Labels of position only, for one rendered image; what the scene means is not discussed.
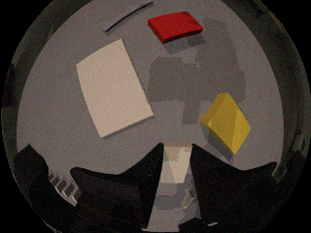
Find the red flat block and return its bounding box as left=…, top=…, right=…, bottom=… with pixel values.
left=148, top=12, right=203, bottom=44

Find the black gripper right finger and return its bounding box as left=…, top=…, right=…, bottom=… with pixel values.
left=190, top=144, right=277, bottom=225

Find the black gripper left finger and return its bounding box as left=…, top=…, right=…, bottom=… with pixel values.
left=70, top=143, right=164, bottom=229

